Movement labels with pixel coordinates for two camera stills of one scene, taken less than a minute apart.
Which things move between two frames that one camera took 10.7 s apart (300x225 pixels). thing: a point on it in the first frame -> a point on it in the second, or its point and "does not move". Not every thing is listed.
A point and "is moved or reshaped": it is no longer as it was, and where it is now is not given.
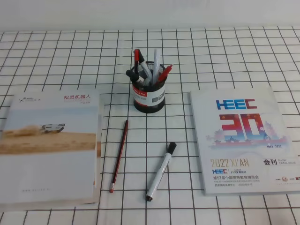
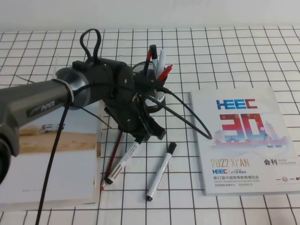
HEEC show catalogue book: x=244 y=145 does not move
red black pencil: x=120 y=157 -> x=112 y=161
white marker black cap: x=134 y=77 is moved or reshaped
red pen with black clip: x=136 y=57 -> x=147 y=62
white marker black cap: x=147 y=73 -> x=154 y=56
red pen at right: x=163 y=75 does not move
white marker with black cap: x=161 y=172 does not move
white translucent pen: x=156 y=65 -> x=161 y=65
